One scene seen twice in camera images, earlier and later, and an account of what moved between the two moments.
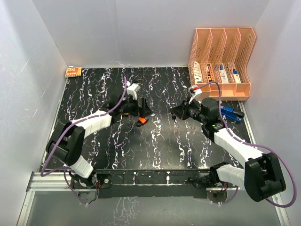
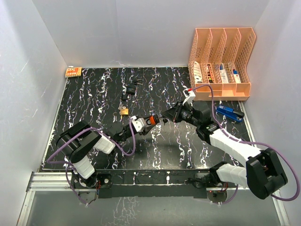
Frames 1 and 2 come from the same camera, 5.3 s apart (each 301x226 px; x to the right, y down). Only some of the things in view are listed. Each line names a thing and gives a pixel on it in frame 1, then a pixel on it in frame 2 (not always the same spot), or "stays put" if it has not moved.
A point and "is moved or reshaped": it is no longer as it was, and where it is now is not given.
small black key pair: [174, 117] is moved or reshaped
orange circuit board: [73, 72] stays put
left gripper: [130, 99] to [146, 130]
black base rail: [145, 183] stays put
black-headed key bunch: [139, 81] stays put
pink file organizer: [217, 62] stays put
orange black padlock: [141, 121] is moved or reshaped
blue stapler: [229, 113] stays put
